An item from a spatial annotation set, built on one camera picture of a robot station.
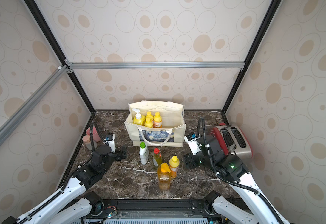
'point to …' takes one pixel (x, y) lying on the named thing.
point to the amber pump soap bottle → (164, 176)
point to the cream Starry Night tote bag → (173, 133)
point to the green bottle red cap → (157, 157)
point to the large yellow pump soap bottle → (138, 119)
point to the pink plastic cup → (96, 136)
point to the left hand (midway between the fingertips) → (123, 143)
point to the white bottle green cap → (144, 152)
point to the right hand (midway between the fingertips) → (189, 154)
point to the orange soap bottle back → (149, 115)
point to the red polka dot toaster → (233, 140)
